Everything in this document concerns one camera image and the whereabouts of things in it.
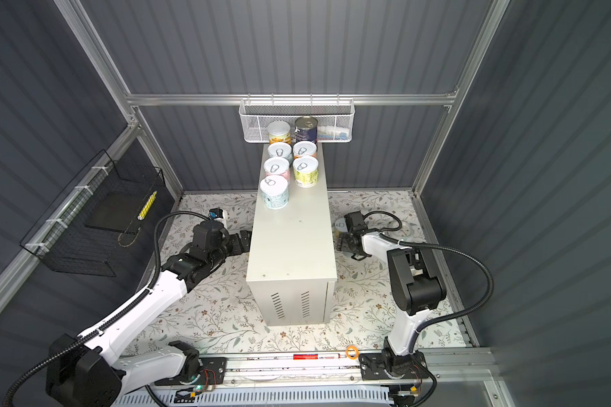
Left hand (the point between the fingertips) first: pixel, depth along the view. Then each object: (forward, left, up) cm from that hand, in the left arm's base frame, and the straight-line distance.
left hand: (239, 234), depth 81 cm
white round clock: (+9, -63, -16) cm, 66 cm away
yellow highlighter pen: (+6, +28, +8) cm, 30 cm away
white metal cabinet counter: (-20, -17, +14) cm, 30 cm away
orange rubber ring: (-32, -33, -19) cm, 50 cm away
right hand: (+5, -41, -17) cm, 45 cm away
